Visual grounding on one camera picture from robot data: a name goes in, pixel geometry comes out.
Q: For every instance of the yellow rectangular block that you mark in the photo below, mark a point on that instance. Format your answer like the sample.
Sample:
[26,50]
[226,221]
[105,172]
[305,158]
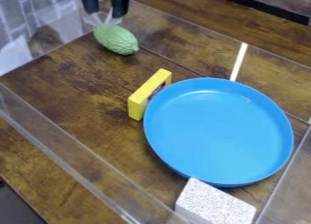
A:
[143,95]

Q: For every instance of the clear acrylic enclosure wall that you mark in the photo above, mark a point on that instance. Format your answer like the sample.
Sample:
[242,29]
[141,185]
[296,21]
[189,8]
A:
[74,153]

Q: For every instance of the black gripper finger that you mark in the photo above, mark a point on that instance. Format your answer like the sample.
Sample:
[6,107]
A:
[121,8]
[91,6]

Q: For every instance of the green bumpy gourd toy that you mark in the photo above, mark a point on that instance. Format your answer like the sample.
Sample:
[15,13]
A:
[117,39]

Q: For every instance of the blue round tray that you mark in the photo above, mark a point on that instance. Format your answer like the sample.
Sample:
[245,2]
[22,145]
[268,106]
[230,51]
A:
[218,131]

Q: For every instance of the white speckled foam block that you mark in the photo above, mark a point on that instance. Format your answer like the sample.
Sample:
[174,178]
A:
[206,205]

